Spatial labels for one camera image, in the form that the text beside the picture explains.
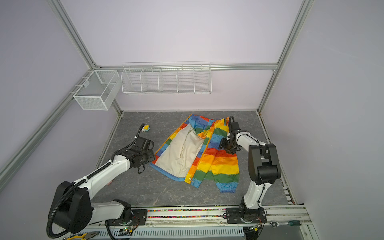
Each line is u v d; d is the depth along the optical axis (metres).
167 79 1.00
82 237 0.68
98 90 0.97
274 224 0.70
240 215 0.74
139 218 0.73
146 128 1.09
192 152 0.96
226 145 0.86
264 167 0.49
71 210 0.40
